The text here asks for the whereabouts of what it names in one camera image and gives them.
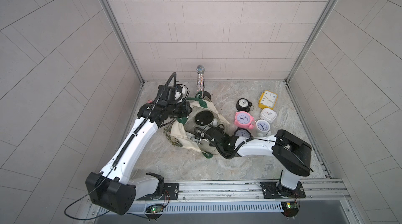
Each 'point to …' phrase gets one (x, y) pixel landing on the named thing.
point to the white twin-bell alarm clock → (205, 118)
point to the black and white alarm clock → (243, 132)
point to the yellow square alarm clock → (268, 99)
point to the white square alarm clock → (268, 114)
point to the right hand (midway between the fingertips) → (212, 128)
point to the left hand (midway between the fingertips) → (195, 107)
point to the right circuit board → (290, 208)
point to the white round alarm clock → (263, 127)
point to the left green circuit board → (154, 209)
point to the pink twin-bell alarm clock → (243, 120)
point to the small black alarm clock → (243, 104)
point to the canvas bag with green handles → (179, 133)
